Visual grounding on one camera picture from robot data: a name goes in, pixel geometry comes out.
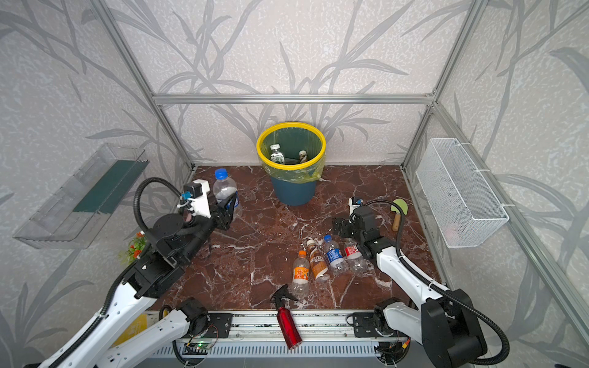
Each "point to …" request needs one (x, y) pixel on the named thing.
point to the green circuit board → (196, 348)
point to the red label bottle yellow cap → (353, 262)
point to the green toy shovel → (396, 218)
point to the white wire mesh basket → (463, 206)
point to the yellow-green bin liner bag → (293, 139)
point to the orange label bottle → (300, 283)
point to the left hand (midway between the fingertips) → (234, 189)
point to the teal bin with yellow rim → (289, 193)
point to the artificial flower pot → (136, 246)
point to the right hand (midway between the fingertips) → (344, 212)
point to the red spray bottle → (292, 336)
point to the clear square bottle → (277, 156)
